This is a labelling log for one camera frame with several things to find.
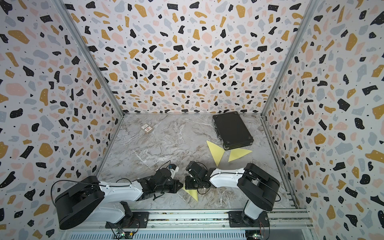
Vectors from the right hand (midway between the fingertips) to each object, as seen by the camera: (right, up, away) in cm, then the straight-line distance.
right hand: (184, 187), depth 84 cm
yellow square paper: (+6, -2, -3) cm, 7 cm away
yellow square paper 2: (+33, +16, +16) cm, 40 cm away
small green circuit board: (-26, -18, -12) cm, 34 cm away
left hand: (+1, +1, 0) cm, 1 cm away
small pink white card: (-31, +33, +26) cm, 52 cm away
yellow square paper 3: (+20, +17, +17) cm, 31 cm away
